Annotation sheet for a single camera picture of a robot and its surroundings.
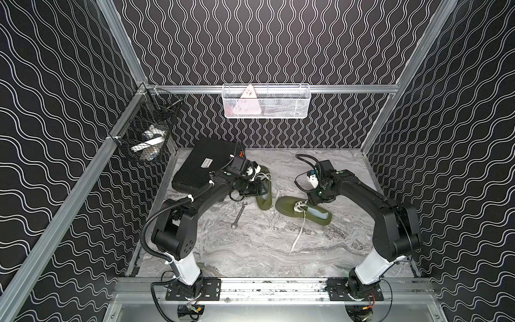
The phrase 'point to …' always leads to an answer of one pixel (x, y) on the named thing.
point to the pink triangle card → (248, 103)
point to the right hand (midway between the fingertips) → (318, 197)
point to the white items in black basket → (151, 141)
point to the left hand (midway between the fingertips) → (264, 188)
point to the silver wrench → (235, 225)
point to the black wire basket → (152, 106)
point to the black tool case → (207, 157)
